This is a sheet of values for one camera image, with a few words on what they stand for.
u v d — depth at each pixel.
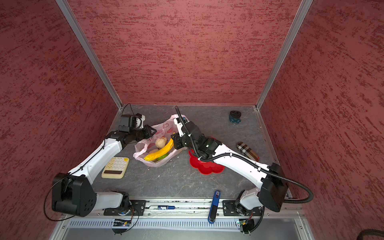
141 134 0.72
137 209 0.75
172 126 0.88
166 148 0.72
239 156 0.47
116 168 0.85
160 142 0.92
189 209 0.76
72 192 0.40
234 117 1.08
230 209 0.74
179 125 0.65
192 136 0.53
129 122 0.65
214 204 0.73
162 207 0.74
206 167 0.87
